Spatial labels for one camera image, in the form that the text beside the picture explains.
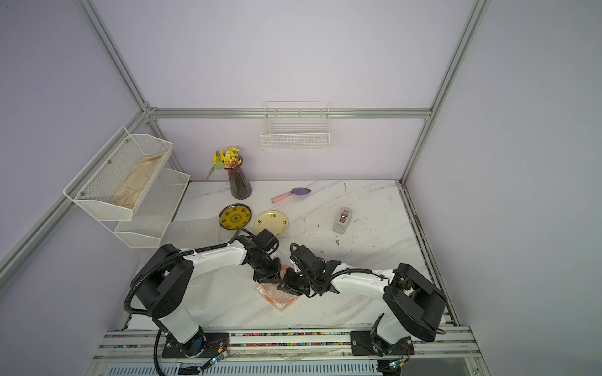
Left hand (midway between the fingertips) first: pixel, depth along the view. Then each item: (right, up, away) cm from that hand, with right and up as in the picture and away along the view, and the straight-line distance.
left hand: (280, 282), depth 86 cm
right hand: (-1, -1, -7) cm, 7 cm away
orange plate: (-1, -3, -5) cm, 5 cm away
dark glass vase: (-21, +39, +21) cm, 49 cm away
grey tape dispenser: (+26, +22, +16) cm, 37 cm away
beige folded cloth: (-49, +34, -9) cm, 60 cm away
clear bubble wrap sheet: (0, -7, -6) cm, 9 cm away
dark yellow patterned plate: (-24, +23, +21) cm, 40 cm away
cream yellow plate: (-5, +21, +19) cm, 29 cm away
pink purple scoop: (+5, +36, +29) cm, 46 cm away
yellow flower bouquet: (-23, +48, +10) cm, 54 cm away
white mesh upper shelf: (-54, +37, -9) cm, 66 cm away
